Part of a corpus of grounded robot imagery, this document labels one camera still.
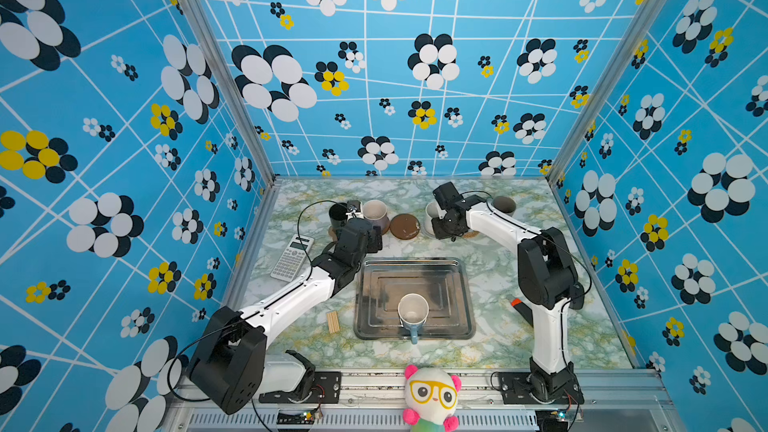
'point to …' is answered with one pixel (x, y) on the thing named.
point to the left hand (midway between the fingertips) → (368, 226)
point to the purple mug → (375, 212)
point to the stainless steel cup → (505, 204)
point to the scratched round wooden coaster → (405, 226)
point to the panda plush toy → (431, 398)
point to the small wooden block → (333, 322)
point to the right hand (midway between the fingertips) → (443, 230)
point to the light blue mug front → (413, 310)
